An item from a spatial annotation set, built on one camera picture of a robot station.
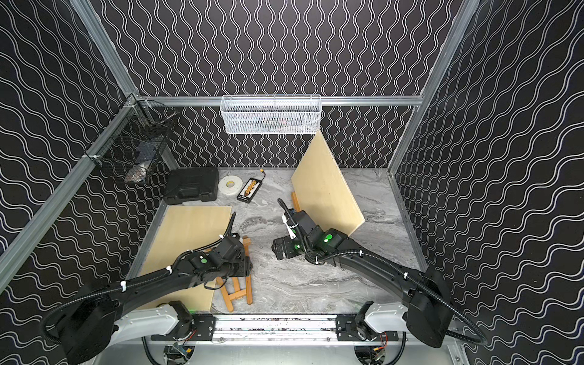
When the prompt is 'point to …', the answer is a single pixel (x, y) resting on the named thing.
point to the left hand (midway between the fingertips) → (248, 264)
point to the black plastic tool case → (192, 184)
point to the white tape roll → (230, 187)
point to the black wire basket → (131, 144)
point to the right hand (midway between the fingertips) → (284, 243)
